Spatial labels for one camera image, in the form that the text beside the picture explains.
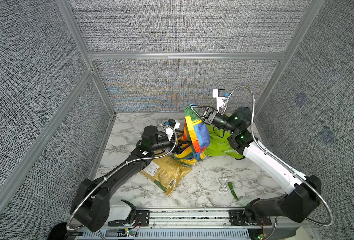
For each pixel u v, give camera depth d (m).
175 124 0.63
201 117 0.60
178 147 0.64
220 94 0.57
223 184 0.84
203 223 0.73
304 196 0.39
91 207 0.40
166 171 0.82
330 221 0.37
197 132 0.61
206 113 0.59
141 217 0.74
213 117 0.55
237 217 0.73
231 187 0.83
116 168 0.50
